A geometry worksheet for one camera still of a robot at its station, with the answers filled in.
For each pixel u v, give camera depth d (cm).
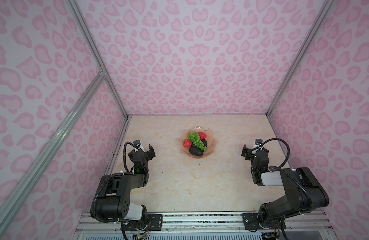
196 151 93
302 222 73
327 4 69
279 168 49
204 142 100
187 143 96
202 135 100
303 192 42
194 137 95
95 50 82
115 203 43
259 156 71
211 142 101
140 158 69
